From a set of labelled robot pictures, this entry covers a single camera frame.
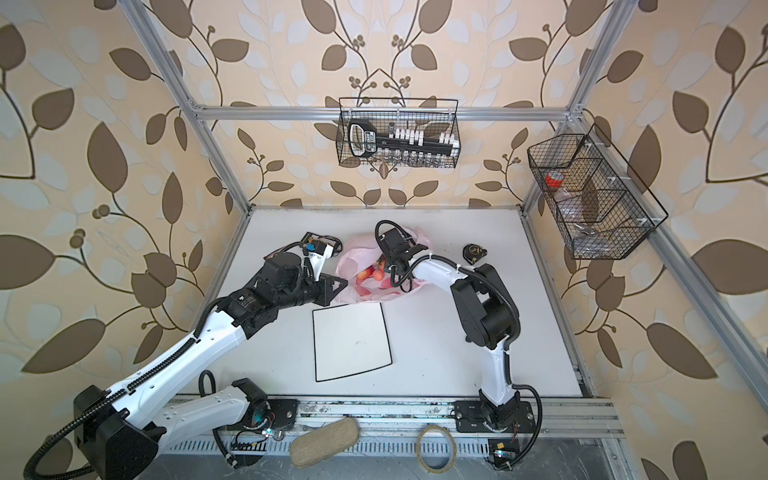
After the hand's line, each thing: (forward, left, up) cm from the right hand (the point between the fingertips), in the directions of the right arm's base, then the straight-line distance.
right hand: (397, 266), depth 98 cm
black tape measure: (+7, -27, -3) cm, 28 cm away
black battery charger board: (-14, +18, +28) cm, 37 cm away
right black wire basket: (+2, -57, +23) cm, 62 cm away
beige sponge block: (-48, +19, -2) cm, 51 cm away
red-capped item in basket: (+13, -47, +25) cm, 55 cm away
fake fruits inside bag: (0, +7, -2) cm, 7 cm away
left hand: (-16, +12, +18) cm, 27 cm away
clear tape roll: (-51, -11, -2) cm, 52 cm away
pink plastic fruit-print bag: (-6, +11, +15) cm, 20 cm away
